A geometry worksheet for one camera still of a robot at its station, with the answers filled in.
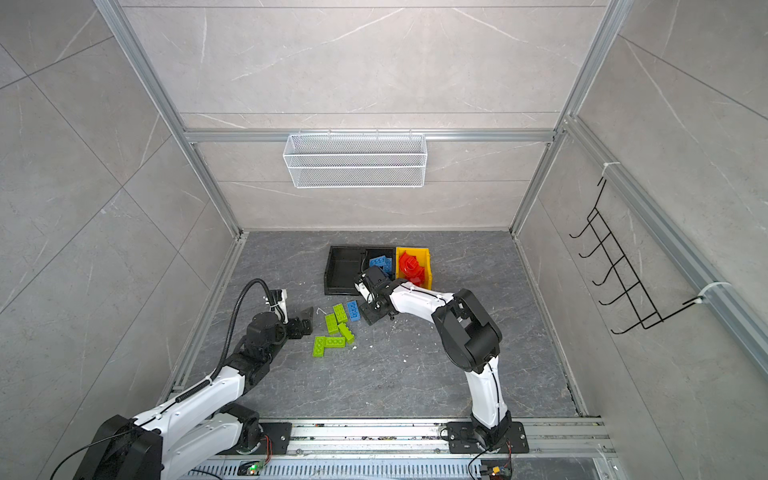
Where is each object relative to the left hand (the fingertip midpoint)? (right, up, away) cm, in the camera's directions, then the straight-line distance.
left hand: (297, 303), depth 86 cm
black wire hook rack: (+79, +2, -28) cm, 84 cm away
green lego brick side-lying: (+14, -10, +3) cm, 17 cm away
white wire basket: (+15, +46, +14) cm, 51 cm away
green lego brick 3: (+6, -13, +2) cm, 15 cm away
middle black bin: (+21, +15, +22) cm, 34 cm away
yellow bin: (+39, +13, +19) cm, 45 cm away
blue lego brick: (+16, -4, +10) cm, 19 cm away
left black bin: (+10, +10, +24) cm, 28 cm away
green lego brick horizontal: (+11, -13, +4) cm, 17 cm away
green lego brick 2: (+9, -8, +6) cm, 14 cm away
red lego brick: (+34, +10, +15) cm, 39 cm away
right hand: (+22, -3, +11) cm, 25 cm away
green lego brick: (+11, -5, +9) cm, 15 cm away
